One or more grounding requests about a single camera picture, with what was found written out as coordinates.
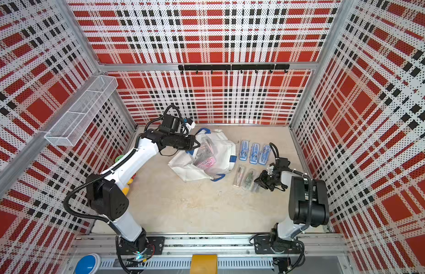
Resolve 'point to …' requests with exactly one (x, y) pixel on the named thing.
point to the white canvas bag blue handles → (184, 166)
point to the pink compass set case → (207, 163)
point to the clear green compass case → (248, 180)
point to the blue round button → (89, 264)
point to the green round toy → (118, 157)
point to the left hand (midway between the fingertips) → (201, 144)
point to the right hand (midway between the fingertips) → (257, 181)
